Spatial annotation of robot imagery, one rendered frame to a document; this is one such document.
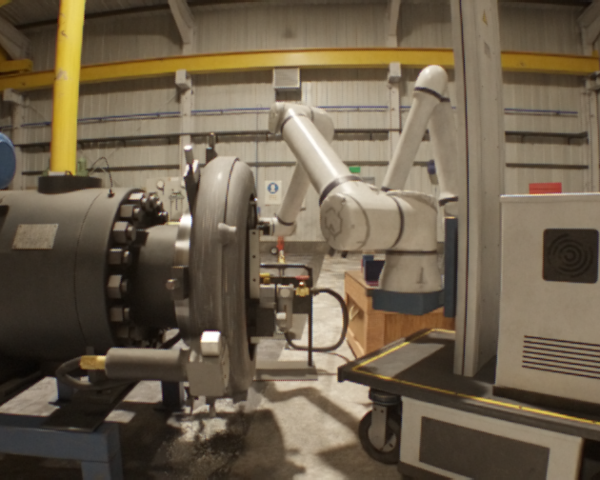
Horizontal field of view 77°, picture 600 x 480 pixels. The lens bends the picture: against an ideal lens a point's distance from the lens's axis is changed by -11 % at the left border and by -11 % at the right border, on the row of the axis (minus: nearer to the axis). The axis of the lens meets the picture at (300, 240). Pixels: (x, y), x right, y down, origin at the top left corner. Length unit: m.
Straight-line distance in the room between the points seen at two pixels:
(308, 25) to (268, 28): 1.21
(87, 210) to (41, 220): 0.14
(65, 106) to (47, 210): 3.75
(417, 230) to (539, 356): 0.45
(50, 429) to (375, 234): 0.98
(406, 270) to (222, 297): 0.51
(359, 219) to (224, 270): 0.36
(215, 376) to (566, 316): 0.83
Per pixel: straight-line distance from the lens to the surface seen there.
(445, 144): 1.84
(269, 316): 1.32
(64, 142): 4.96
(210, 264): 0.99
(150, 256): 1.26
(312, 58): 12.32
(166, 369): 1.00
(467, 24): 1.39
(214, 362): 0.95
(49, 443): 1.25
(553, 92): 14.32
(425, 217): 1.19
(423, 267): 1.19
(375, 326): 2.07
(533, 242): 1.11
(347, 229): 1.06
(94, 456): 1.21
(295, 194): 1.81
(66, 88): 5.10
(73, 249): 1.22
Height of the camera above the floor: 0.76
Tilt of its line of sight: 2 degrees down
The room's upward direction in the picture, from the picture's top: straight up
